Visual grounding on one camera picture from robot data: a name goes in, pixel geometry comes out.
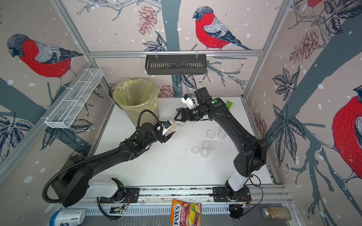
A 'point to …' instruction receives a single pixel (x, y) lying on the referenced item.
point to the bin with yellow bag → (134, 95)
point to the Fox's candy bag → (184, 213)
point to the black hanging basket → (178, 64)
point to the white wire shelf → (63, 117)
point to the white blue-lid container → (67, 216)
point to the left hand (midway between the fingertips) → (172, 123)
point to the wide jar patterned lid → (175, 125)
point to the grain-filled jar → (276, 213)
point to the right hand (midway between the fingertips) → (180, 116)
